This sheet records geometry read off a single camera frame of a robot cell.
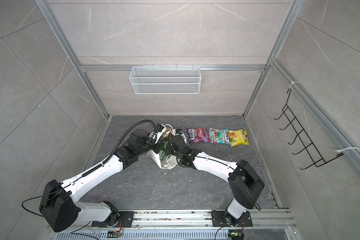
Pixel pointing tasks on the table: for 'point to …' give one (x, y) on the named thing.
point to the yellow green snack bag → (237, 137)
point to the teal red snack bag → (219, 136)
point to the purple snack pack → (198, 134)
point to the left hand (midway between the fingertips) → (165, 134)
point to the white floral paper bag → (168, 161)
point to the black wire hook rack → (316, 158)
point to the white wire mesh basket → (165, 80)
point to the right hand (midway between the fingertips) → (167, 144)
